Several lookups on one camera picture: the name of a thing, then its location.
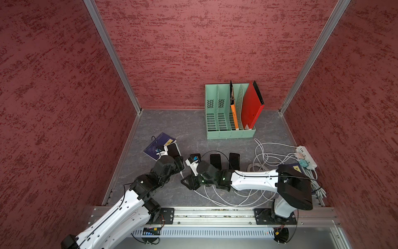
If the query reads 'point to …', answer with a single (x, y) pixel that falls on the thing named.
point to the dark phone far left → (173, 150)
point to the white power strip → (312, 164)
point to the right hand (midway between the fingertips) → (185, 184)
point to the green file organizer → (219, 122)
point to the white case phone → (216, 160)
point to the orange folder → (235, 116)
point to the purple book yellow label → (164, 139)
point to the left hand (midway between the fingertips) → (177, 162)
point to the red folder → (252, 106)
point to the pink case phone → (194, 157)
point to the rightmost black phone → (234, 161)
